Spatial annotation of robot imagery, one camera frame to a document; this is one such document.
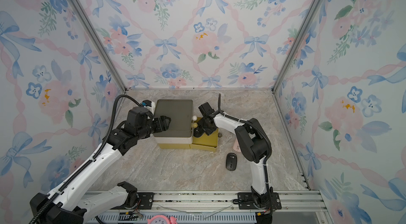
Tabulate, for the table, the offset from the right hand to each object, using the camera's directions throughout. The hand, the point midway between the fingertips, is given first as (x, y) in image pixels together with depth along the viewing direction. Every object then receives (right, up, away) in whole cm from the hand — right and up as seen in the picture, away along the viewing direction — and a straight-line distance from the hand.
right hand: (200, 126), depth 98 cm
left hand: (-16, +6, -22) cm, 28 cm away
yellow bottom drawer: (+3, -9, -7) cm, 12 cm away
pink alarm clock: (-16, -36, -30) cm, 50 cm away
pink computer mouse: (+21, -11, -7) cm, 24 cm away
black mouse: (+17, -17, -14) cm, 28 cm away
